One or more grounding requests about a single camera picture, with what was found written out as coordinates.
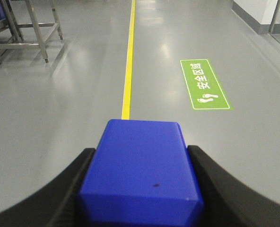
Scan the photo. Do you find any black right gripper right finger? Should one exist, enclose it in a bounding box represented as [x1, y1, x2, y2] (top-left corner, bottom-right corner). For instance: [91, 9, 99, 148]
[187, 145, 280, 227]

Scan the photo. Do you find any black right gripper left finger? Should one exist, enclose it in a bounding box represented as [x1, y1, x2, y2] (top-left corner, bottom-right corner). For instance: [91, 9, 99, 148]
[0, 148, 96, 227]

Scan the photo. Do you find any blue plastic box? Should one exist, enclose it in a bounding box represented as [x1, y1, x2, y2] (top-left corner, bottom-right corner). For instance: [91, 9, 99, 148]
[77, 119, 205, 227]

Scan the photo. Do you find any steel rack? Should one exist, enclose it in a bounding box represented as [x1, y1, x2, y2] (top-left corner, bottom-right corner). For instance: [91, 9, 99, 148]
[0, 0, 64, 68]

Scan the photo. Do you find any steel door frame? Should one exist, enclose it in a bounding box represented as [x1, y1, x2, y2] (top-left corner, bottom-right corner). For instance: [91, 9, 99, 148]
[269, 0, 280, 55]

